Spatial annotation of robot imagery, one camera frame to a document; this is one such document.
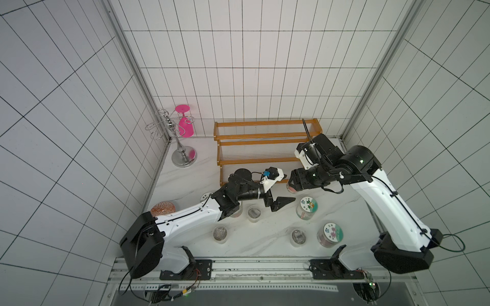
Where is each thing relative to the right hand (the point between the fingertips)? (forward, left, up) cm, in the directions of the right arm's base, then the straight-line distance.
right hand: (290, 182), depth 65 cm
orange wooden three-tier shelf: (+30, +12, -14) cm, 35 cm away
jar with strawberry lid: (-2, +20, -26) cm, 33 cm away
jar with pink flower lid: (-10, -18, -22) cm, 30 cm away
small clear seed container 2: (-12, +26, -23) cm, 37 cm away
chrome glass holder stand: (+31, +53, -3) cm, 61 cm away
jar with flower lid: (+1, -11, -22) cm, 24 cm away
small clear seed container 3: (-11, -6, -25) cm, 28 cm away
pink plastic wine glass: (+40, +52, -12) cm, 66 cm away
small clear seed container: (-2, +12, -24) cm, 27 cm away
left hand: (0, +1, -4) cm, 4 cm away
